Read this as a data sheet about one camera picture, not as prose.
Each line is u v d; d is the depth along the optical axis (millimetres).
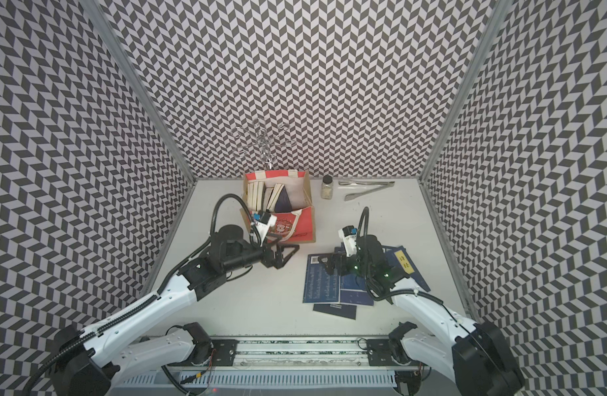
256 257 643
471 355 393
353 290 871
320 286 843
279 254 620
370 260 618
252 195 872
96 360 396
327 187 1077
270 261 629
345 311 806
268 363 721
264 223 642
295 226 824
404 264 890
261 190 889
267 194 897
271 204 866
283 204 937
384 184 1163
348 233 726
